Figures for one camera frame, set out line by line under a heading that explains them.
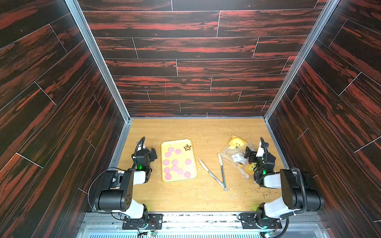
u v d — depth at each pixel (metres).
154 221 0.73
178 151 1.02
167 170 0.92
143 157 0.71
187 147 1.01
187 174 0.91
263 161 0.70
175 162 0.96
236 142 1.03
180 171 0.93
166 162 0.97
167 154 0.99
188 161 0.96
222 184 0.85
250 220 0.74
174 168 0.93
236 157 0.97
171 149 1.02
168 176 0.89
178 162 0.96
